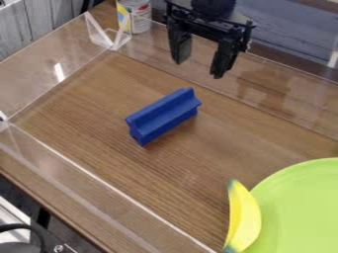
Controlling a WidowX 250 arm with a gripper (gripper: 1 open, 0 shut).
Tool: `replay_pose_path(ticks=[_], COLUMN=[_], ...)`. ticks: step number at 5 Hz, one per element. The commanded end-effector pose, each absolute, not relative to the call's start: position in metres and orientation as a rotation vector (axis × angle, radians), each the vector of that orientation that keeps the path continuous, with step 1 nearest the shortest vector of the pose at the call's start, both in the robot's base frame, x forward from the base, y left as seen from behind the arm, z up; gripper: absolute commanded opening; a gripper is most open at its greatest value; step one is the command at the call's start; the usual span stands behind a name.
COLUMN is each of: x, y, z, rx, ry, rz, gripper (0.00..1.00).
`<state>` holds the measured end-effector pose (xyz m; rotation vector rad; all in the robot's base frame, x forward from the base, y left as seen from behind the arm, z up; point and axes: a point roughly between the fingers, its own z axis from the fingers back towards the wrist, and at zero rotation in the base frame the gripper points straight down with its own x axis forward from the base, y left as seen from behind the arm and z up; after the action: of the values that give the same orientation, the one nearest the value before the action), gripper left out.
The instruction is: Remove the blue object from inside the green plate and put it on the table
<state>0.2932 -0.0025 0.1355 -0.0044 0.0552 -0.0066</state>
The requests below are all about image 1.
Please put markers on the white labelled can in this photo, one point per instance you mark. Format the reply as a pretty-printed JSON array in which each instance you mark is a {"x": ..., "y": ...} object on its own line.
[{"x": 140, "y": 11}]

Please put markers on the green plate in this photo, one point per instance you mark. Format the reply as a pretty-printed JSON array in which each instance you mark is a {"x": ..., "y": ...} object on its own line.
[{"x": 299, "y": 200}]

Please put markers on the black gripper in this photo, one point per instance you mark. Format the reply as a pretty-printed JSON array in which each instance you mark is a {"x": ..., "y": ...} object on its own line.
[{"x": 214, "y": 20}]

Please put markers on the blue I-beam block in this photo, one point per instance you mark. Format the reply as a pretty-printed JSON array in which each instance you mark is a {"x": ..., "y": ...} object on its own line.
[{"x": 165, "y": 114}]

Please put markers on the clear acrylic enclosure wall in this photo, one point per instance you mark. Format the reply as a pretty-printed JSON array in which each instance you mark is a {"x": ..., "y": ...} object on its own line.
[{"x": 152, "y": 198}]

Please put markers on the yellow sponge piece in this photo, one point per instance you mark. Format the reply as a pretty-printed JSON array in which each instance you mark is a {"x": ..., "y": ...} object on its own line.
[{"x": 245, "y": 223}]

